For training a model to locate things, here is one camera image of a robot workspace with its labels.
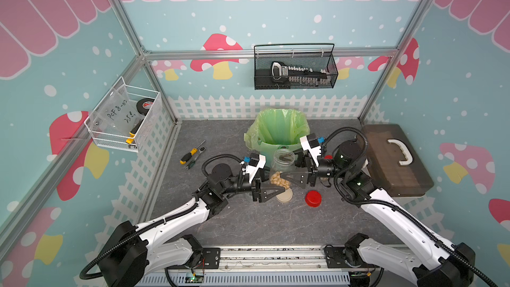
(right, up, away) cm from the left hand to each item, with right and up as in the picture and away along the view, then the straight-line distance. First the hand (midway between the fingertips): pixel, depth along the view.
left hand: (281, 185), depth 64 cm
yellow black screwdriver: (-45, +6, +39) cm, 60 cm away
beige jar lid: (+4, -10, +23) cm, 26 cm away
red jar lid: (+17, -12, +23) cm, 31 cm away
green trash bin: (-4, +11, +13) cm, 17 cm away
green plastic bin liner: (+2, +21, +30) cm, 36 cm away
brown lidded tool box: (+47, +5, +15) cm, 50 cm away
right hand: (0, +6, -4) cm, 7 cm away
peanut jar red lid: (0, +8, -2) cm, 8 cm away
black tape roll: (-54, +29, +15) cm, 64 cm away
